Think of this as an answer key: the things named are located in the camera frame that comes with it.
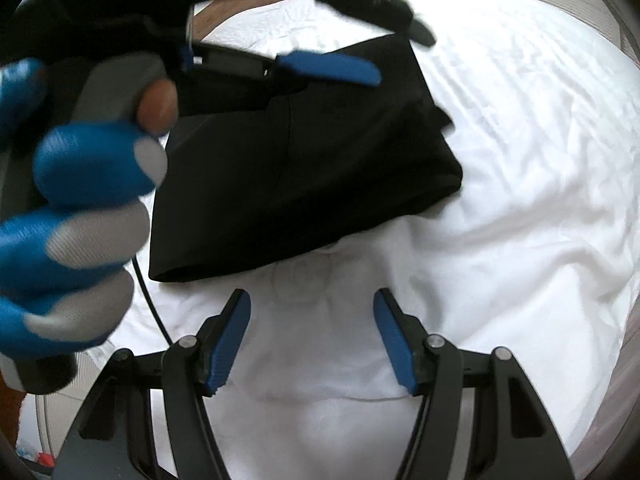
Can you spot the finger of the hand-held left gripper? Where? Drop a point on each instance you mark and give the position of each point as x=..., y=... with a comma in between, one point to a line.
x=380, y=10
x=330, y=67

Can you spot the wooden headboard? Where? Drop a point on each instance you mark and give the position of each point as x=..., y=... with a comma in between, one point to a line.
x=215, y=17

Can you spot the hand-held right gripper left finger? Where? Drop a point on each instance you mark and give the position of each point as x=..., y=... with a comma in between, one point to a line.
x=227, y=345

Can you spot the person's left hand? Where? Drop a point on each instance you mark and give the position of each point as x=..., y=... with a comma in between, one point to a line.
x=85, y=165

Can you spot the black pants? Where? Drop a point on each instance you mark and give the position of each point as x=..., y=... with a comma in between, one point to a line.
x=300, y=185

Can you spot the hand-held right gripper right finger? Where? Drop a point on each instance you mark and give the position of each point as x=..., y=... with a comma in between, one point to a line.
x=395, y=345

